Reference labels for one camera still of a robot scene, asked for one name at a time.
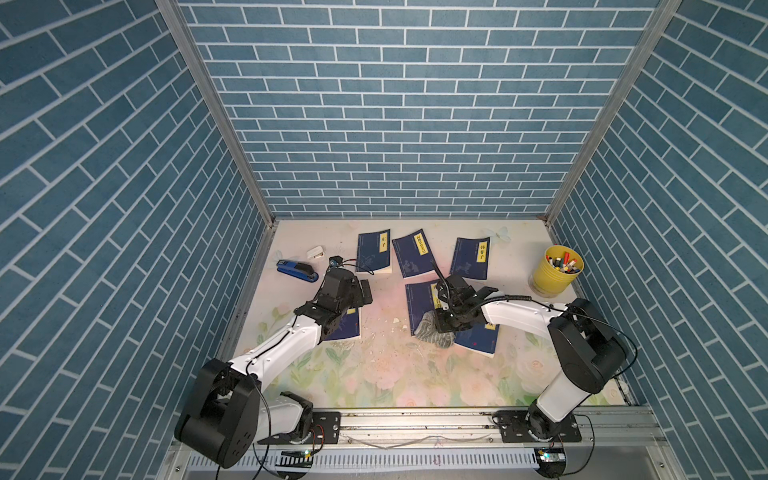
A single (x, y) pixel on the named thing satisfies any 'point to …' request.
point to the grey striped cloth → (427, 330)
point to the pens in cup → (564, 264)
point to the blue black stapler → (298, 270)
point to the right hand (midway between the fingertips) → (439, 326)
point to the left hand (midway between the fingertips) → (363, 287)
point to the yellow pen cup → (550, 282)
